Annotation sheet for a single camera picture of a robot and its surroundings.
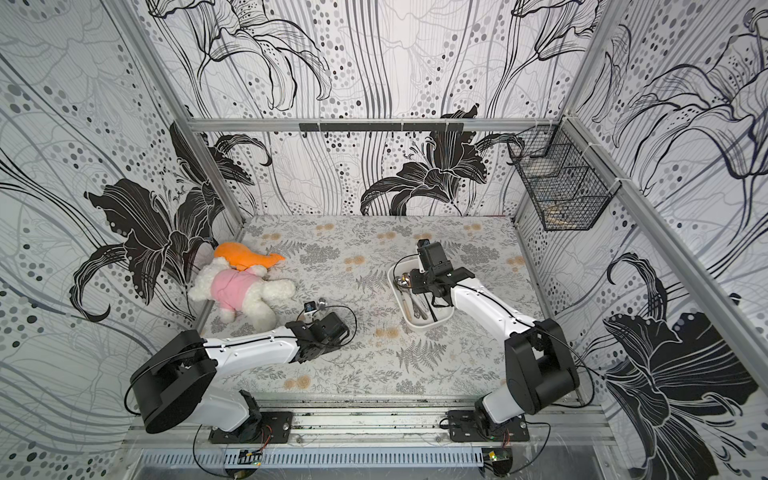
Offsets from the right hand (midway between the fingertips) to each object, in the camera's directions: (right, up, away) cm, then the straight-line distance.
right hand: (422, 274), depth 90 cm
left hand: (-28, -22, -1) cm, 36 cm away
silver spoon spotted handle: (-31, -10, +3) cm, 33 cm away
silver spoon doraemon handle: (-2, -12, +3) cm, 12 cm away
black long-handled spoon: (+3, -11, +3) cm, 12 cm away
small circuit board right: (+17, -42, -19) cm, 50 cm away
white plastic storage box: (+6, -13, +3) cm, 15 cm away
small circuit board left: (-44, -44, -18) cm, 65 cm away
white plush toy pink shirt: (-56, -3, +1) cm, 56 cm away
